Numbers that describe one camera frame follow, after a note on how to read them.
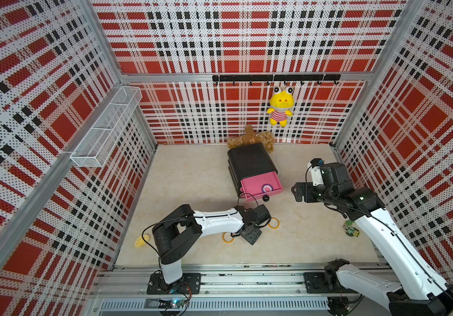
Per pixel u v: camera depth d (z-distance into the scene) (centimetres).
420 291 37
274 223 89
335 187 52
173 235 47
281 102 91
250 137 114
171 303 70
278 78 89
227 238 84
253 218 68
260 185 87
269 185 88
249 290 73
